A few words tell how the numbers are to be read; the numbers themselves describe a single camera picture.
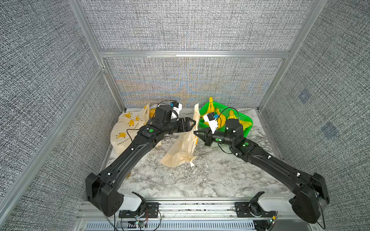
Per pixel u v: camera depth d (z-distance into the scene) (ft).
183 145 2.67
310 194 1.29
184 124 2.07
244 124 3.16
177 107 2.16
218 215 2.40
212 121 2.05
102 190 1.27
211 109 3.63
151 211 2.43
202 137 2.25
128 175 2.76
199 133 2.26
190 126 2.11
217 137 2.09
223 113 3.61
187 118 2.10
